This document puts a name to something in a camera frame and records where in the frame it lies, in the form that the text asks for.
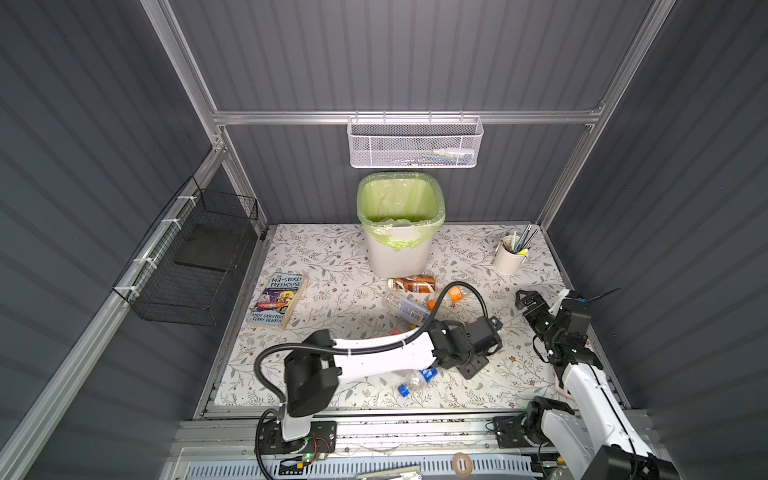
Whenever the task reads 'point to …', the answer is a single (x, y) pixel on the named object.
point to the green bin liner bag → (397, 199)
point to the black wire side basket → (184, 273)
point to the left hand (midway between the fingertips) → (476, 356)
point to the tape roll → (462, 455)
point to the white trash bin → (401, 250)
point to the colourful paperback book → (277, 299)
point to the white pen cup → (507, 262)
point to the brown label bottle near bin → (414, 284)
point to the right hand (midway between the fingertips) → (531, 303)
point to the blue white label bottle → (406, 308)
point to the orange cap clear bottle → (455, 295)
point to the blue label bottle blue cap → (424, 375)
